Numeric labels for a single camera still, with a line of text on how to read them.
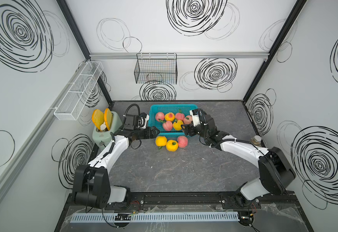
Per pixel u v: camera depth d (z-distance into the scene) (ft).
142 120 2.40
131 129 2.17
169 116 3.35
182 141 2.94
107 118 2.71
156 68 4.06
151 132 2.48
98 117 2.71
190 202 2.48
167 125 3.24
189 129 2.49
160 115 3.35
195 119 2.43
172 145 2.92
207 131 2.15
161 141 3.00
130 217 2.37
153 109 3.35
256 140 2.83
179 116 3.37
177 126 3.21
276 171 1.43
